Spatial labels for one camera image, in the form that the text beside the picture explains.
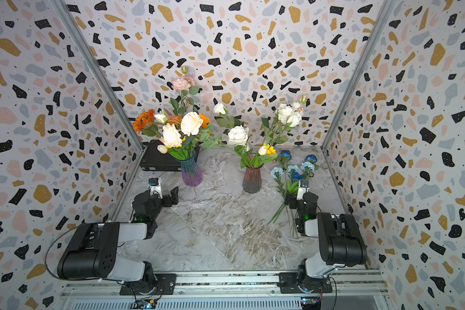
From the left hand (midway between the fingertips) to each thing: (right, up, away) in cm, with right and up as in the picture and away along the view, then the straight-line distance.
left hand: (168, 187), depth 91 cm
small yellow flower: (+47, +17, -8) cm, 51 cm away
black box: (-19, +13, +25) cm, 34 cm away
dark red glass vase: (+39, +3, +4) cm, 40 cm away
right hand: (+63, -2, +3) cm, 63 cm away
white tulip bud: (+43, +16, -12) cm, 48 cm away
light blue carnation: (+53, +6, +15) cm, 56 cm away
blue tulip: (+60, -2, +9) cm, 60 cm away
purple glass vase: (+5, +6, +22) cm, 24 cm away
